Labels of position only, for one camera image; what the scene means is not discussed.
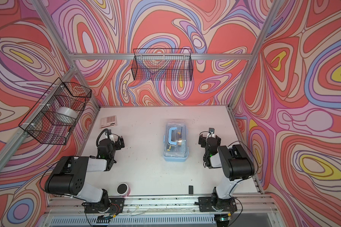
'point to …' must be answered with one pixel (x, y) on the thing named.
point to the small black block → (190, 189)
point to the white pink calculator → (108, 121)
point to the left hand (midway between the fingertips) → (116, 136)
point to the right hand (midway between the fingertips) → (209, 136)
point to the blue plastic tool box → (175, 140)
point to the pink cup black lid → (123, 189)
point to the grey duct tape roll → (65, 116)
